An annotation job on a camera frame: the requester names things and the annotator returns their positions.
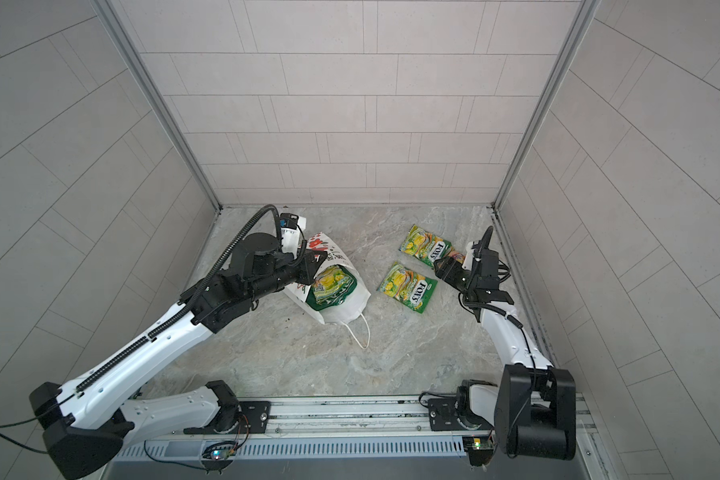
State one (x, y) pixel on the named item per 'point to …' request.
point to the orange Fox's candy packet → (457, 255)
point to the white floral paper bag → (352, 307)
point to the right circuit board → (480, 449)
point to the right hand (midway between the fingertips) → (441, 265)
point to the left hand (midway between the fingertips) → (335, 254)
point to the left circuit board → (219, 452)
